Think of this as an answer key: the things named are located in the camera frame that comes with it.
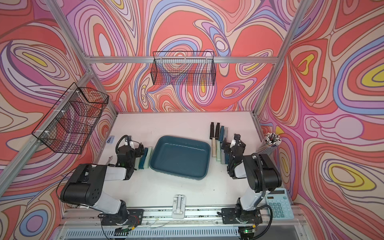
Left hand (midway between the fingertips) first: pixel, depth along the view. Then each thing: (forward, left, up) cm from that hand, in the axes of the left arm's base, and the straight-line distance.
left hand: (135, 144), depth 93 cm
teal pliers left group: (-10, -5, -5) cm, 12 cm away
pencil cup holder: (-5, -81, +11) cm, 82 cm away
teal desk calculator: (-33, -82, -5) cm, 88 cm away
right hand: (+2, -62, 0) cm, 62 cm away
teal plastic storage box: (-5, -29, -7) cm, 31 cm away
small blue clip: (+7, +20, -5) cm, 22 cm away
